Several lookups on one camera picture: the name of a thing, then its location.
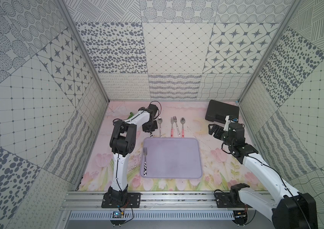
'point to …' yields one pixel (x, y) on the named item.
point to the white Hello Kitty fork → (175, 120)
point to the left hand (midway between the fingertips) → (152, 128)
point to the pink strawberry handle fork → (172, 130)
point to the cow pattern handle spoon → (151, 134)
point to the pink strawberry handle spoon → (182, 121)
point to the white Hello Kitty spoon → (160, 121)
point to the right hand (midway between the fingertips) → (214, 129)
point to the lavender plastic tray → (171, 158)
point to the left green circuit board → (117, 214)
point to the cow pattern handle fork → (145, 151)
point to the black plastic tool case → (217, 111)
